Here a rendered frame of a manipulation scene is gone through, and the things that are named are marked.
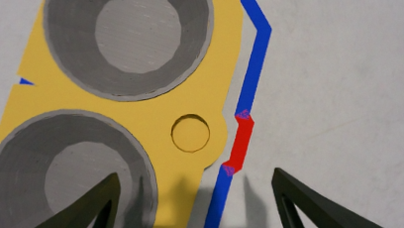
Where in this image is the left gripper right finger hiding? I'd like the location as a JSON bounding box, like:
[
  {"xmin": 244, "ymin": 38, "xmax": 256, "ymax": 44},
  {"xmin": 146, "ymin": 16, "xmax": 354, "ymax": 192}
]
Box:
[{"xmin": 271, "ymin": 168, "xmax": 383, "ymax": 228}]

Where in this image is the blue tape outline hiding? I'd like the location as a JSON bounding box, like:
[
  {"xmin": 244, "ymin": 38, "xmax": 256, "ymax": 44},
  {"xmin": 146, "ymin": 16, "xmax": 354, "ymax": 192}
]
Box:
[{"xmin": 203, "ymin": 0, "xmax": 272, "ymax": 228}]

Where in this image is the grey metal bowl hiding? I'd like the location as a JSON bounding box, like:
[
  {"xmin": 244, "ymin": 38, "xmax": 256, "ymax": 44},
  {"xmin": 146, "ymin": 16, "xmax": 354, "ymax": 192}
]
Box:
[
  {"xmin": 44, "ymin": 0, "xmax": 215, "ymax": 101},
  {"xmin": 0, "ymin": 108, "xmax": 158, "ymax": 228}
]

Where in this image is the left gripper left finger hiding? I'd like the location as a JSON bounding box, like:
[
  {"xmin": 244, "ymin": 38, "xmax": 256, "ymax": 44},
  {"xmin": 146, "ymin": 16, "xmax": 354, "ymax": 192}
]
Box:
[{"xmin": 35, "ymin": 172, "xmax": 121, "ymax": 228}]

